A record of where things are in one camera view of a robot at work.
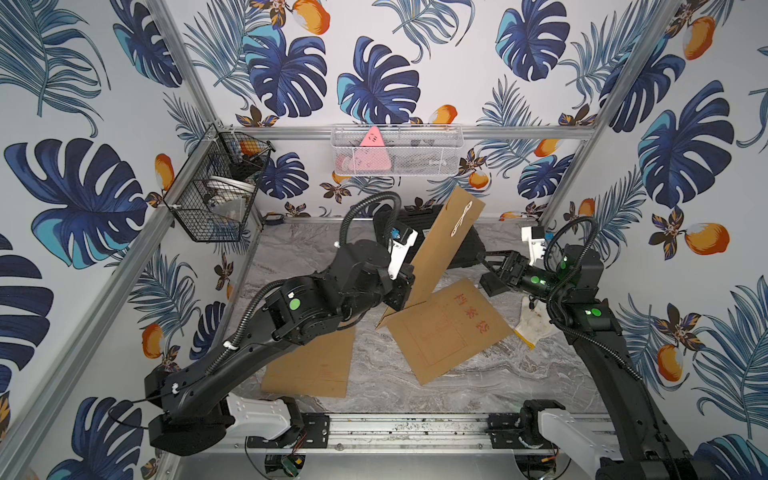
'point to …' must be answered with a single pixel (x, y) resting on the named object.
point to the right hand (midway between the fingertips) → (483, 258)
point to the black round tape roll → (274, 218)
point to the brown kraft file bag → (320, 369)
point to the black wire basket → (214, 190)
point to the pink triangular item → (372, 154)
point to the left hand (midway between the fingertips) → (413, 262)
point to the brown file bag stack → (450, 326)
